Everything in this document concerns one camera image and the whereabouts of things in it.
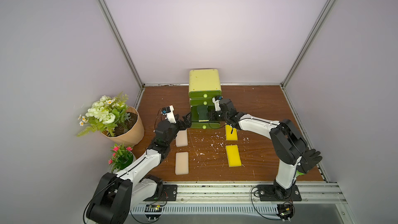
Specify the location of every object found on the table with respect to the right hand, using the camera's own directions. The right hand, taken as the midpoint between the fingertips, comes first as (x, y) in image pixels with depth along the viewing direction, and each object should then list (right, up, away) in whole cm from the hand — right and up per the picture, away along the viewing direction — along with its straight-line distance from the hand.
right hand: (206, 110), depth 90 cm
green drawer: (-3, +5, +4) cm, 7 cm away
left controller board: (-26, -47, -19) cm, 57 cm away
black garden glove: (+57, -26, -8) cm, 63 cm away
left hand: (-10, -1, -9) cm, 14 cm away
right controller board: (+36, -45, -21) cm, 62 cm away
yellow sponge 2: (+15, -25, -5) cm, 30 cm away
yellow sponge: (+14, -16, +2) cm, 22 cm away
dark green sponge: (-2, -1, +3) cm, 4 cm away
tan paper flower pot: (-38, -13, -13) cm, 42 cm away
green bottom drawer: (-7, -9, +4) cm, 12 cm away
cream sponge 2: (-13, -29, -9) cm, 33 cm away
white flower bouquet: (-45, 0, -25) cm, 51 cm away
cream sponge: (-15, -18, 0) cm, 23 cm away
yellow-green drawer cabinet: (-1, +15, +2) cm, 15 cm away
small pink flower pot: (-43, -23, -15) cm, 51 cm away
